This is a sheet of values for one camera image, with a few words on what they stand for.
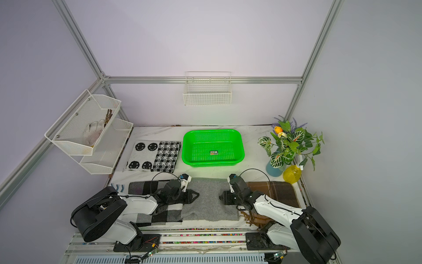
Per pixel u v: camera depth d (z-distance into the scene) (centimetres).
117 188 91
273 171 94
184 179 82
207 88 93
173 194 71
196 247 73
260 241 73
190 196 78
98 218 44
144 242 72
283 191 87
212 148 108
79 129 75
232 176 80
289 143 66
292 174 96
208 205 80
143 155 100
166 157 99
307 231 41
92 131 78
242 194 66
